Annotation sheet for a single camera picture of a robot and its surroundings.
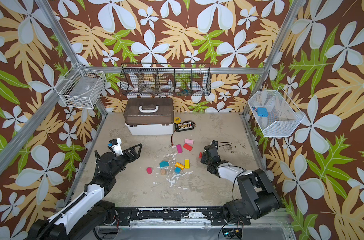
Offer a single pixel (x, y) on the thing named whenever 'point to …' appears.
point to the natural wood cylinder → (163, 171)
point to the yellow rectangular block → (187, 164)
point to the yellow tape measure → (177, 120)
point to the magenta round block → (149, 170)
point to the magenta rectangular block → (179, 148)
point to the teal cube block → (177, 170)
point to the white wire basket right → (284, 115)
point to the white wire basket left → (82, 89)
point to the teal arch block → (164, 164)
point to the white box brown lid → (145, 116)
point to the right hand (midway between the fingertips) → (204, 154)
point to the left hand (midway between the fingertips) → (136, 144)
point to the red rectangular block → (187, 147)
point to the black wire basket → (166, 79)
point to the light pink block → (189, 141)
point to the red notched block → (200, 155)
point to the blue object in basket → (262, 112)
